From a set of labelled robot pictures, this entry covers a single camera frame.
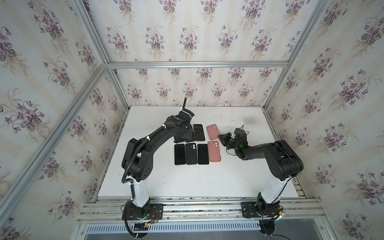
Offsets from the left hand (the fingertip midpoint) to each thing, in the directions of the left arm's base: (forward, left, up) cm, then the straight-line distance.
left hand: (183, 132), depth 91 cm
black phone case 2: (-9, -5, -11) cm, 15 cm away
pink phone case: (+8, -20, -10) cm, 24 cm away
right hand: (0, -21, -5) cm, 22 cm away
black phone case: (+2, -6, -10) cm, 12 cm away
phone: (-10, -20, -11) cm, 25 cm away
